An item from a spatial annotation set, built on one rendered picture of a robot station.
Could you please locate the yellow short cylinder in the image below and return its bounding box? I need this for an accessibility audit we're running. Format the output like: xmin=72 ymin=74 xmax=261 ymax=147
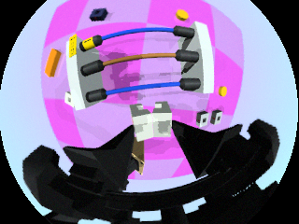
xmin=218 ymin=86 xmax=227 ymax=96
xmin=176 ymin=9 xmax=188 ymax=21

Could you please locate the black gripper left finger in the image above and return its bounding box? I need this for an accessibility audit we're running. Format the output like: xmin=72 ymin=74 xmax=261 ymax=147
xmin=63 ymin=124 xmax=135 ymax=190

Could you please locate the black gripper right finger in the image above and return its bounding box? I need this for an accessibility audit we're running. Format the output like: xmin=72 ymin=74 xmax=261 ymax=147
xmin=171 ymin=119 xmax=243 ymax=179

